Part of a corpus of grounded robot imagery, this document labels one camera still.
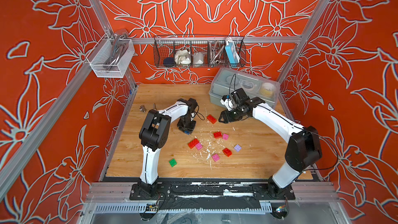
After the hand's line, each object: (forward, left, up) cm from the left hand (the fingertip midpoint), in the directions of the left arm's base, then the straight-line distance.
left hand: (189, 130), depth 95 cm
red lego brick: (+9, -14, +1) cm, 17 cm away
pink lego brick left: (-11, -7, +2) cm, 13 cm away
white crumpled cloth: (+31, +5, +33) cm, 46 cm away
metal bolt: (+17, +27, +1) cm, 32 cm away
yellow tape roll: (+22, -48, +17) cm, 55 cm away
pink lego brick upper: (-3, -23, +1) cm, 23 cm away
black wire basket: (+39, -8, +32) cm, 51 cm away
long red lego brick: (-9, -4, +2) cm, 10 cm away
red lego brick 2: (-3, -18, +2) cm, 18 cm away
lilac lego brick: (-10, -29, +2) cm, 31 cm away
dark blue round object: (+37, +16, +25) cm, 47 cm away
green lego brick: (-21, +6, +1) cm, 22 cm away
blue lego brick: (-2, +1, +2) cm, 3 cm away
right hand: (+1, -18, +14) cm, 23 cm away
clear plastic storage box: (+30, -23, +17) cm, 41 cm away
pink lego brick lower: (-16, -17, +1) cm, 23 cm away
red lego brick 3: (-13, -23, +2) cm, 26 cm away
